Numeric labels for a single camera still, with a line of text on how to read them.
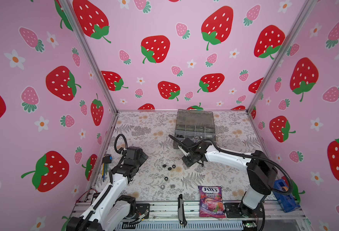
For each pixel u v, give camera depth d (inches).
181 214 28.6
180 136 41.1
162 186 32.2
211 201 29.6
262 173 18.0
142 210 29.3
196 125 43.9
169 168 34.7
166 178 33.7
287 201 28.8
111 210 22.2
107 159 36.2
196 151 24.9
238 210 28.7
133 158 25.0
